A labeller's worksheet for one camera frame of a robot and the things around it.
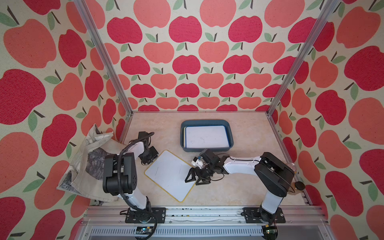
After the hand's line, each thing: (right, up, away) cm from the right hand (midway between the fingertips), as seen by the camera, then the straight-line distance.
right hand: (190, 185), depth 81 cm
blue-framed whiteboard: (+12, +25, +23) cm, 36 cm away
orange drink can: (+56, +11, -1) cm, 57 cm away
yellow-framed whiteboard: (-13, +5, +8) cm, 16 cm away
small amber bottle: (+56, +2, -6) cm, 56 cm away
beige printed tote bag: (-49, +10, -14) cm, 52 cm away
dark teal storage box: (+26, +35, +24) cm, 50 cm away
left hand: (-21, +11, +12) cm, 27 cm away
